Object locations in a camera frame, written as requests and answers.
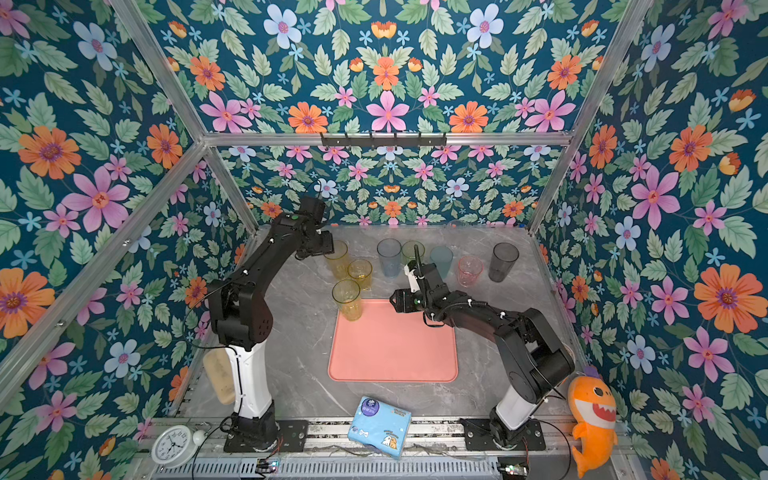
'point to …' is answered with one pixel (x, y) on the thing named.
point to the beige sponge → (218, 367)
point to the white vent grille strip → (441, 467)
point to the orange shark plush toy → (593, 402)
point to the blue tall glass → (390, 251)
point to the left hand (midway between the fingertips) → (327, 240)
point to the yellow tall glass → (336, 254)
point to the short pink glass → (469, 269)
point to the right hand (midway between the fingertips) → (399, 295)
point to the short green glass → (408, 252)
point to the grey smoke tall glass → (504, 256)
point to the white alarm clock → (175, 445)
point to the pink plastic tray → (386, 346)
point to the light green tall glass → (347, 292)
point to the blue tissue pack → (381, 427)
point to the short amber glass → (361, 271)
